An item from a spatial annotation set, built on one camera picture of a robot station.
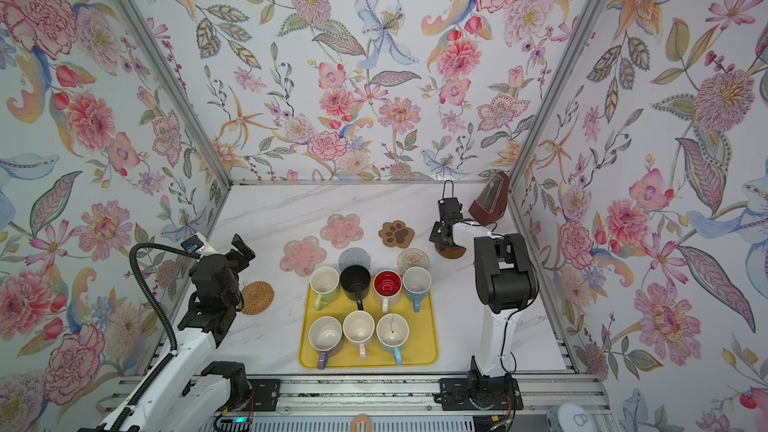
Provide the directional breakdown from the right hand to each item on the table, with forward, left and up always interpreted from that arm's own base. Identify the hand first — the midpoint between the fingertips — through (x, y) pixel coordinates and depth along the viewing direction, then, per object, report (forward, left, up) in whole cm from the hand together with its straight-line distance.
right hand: (442, 235), depth 104 cm
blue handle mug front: (-34, +16, 0) cm, 38 cm away
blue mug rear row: (-19, +9, +1) cm, 21 cm away
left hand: (-19, +60, +20) cm, 66 cm away
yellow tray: (-38, +9, 0) cm, 39 cm away
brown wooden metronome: (+8, -16, +7) cm, 20 cm away
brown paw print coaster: (+1, +16, -1) cm, 16 cm away
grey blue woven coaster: (-10, +30, 0) cm, 31 cm away
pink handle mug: (-33, +26, 0) cm, 42 cm away
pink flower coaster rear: (+1, +36, 0) cm, 36 cm away
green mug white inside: (-22, +37, +5) cm, 43 cm away
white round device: (-52, -24, +3) cm, 57 cm away
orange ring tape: (-54, +23, -1) cm, 59 cm away
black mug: (-22, +28, +6) cm, 36 cm away
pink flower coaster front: (-10, +48, -1) cm, 49 cm away
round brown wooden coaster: (-7, -2, 0) cm, 7 cm away
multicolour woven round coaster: (-10, +11, 0) cm, 15 cm away
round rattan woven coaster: (-26, +57, 0) cm, 63 cm away
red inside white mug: (-20, +18, +2) cm, 27 cm away
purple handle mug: (-35, +35, +1) cm, 50 cm away
